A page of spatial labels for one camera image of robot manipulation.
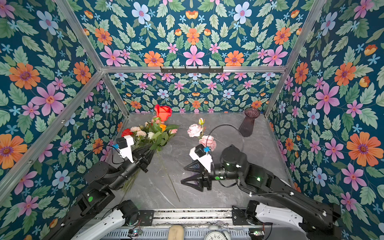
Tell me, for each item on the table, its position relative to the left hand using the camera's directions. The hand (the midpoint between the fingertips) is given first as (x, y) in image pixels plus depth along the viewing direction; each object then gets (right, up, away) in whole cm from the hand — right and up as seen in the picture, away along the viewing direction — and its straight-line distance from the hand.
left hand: (157, 144), depth 54 cm
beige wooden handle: (+5, -41, +12) cm, 43 cm away
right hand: (+11, -10, -2) cm, 15 cm away
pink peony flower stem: (+14, +5, +12) cm, 19 cm away
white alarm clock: (+25, -43, +15) cm, 51 cm away
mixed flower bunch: (-18, 0, +44) cm, 48 cm away
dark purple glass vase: (+49, +6, +53) cm, 72 cm away
